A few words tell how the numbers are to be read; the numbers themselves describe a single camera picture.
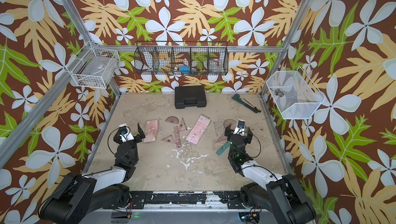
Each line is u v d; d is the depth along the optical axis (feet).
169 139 3.14
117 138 2.40
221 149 2.98
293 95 2.80
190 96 3.72
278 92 2.80
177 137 3.16
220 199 2.47
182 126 3.33
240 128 2.30
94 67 2.77
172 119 3.45
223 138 3.14
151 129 3.22
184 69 3.12
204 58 3.21
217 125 3.33
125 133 2.26
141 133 2.54
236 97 3.86
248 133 2.62
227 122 3.42
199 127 3.27
